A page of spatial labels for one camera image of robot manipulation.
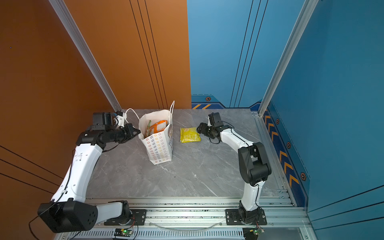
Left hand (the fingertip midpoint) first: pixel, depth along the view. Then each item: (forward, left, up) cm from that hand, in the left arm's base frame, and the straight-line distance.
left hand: (140, 129), depth 76 cm
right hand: (+12, -31, -14) cm, 36 cm away
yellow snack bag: (+14, -24, -23) cm, 36 cm away
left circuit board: (-41, +6, -28) cm, 50 cm away
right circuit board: (-41, -55, -27) cm, 74 cm away
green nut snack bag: (+7, 0, -10) cm, 13 cm away
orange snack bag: (+9, -6, -9) cm, 14 cm away
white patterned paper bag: (-3, -9, -9) cm, 13 cm away
